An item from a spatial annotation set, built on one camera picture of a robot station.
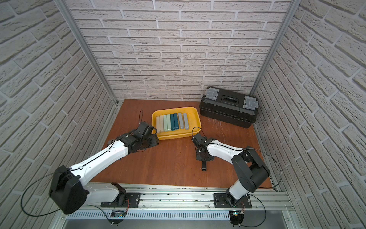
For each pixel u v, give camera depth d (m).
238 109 0.94
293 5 0.69
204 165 0.83
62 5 0.69
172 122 1.03
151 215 0.77
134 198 0.74
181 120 1.03
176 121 1.04
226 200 0.69
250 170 0.45
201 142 0.71
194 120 1.08
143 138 0.63
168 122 1.03
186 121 1.03
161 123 1.03
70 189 0.39
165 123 1.03
